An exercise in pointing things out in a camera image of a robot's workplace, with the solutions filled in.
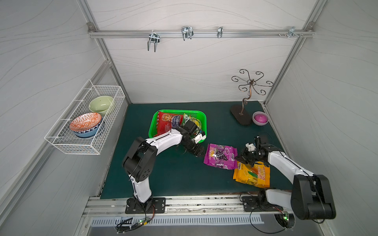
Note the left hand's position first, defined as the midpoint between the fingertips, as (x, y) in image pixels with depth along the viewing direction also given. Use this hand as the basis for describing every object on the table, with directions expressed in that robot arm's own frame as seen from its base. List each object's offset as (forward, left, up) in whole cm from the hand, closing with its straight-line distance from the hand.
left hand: (200, 153), depth 85 cm
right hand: (0, -21, -3) cm, 22 cm away
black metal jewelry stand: (+37, -31, -4) cm, 48 cm away
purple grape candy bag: (0, -12, -2) cm, 12 cm away
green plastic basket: (+29, -1, +2) cm, 29 cm away
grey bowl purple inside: (+29, -44, -1) cm, 52 cm away
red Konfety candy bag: (+21, +23, +4) cm, 31 cm away
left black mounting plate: (-26, +23, -6) cm, 35 cm away
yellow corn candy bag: (-11, -31, -1) cm, 33 cm away
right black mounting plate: (-24, -27, -6) cm, 37 cm away
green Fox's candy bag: (+25, +4, +1) cm, 25 cm away
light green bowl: (+13, +51, +28) cm, 60 cm away
